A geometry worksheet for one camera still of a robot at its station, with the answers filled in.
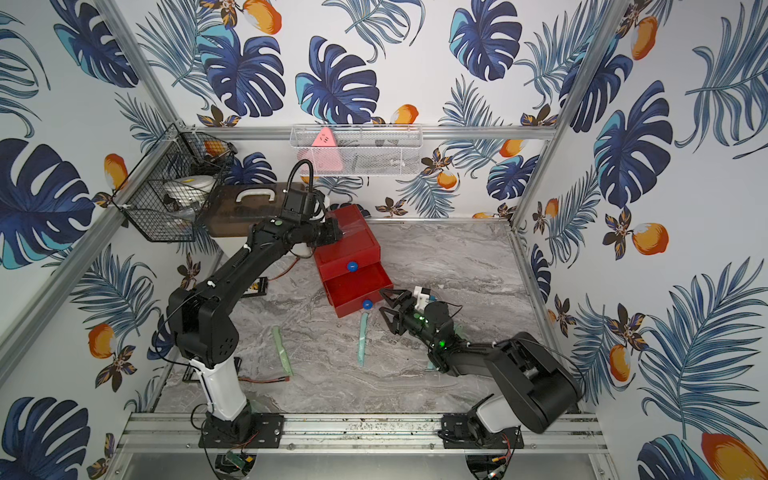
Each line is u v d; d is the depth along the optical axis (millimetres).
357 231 891
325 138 880
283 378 835
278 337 905
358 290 837
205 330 483
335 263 828
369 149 1004
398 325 768
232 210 999
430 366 687
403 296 762
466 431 662
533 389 444
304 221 687
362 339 901
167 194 844
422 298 816
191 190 799
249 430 708
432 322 663
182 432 754
